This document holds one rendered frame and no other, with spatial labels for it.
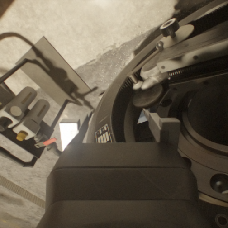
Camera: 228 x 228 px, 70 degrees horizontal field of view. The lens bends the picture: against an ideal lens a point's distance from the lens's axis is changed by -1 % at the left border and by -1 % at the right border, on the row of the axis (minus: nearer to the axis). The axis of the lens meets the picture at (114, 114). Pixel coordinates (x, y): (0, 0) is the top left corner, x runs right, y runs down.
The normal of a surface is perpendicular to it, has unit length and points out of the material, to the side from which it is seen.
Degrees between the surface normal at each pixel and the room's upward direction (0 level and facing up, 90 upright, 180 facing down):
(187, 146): 90
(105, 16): 0
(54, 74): 0
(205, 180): 90
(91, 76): 0
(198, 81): 24
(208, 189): 90
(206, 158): 90
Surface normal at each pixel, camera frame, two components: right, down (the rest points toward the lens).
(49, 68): -0.12, 0.65
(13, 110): 0.81, -0.37
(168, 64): -0.44, 0.75
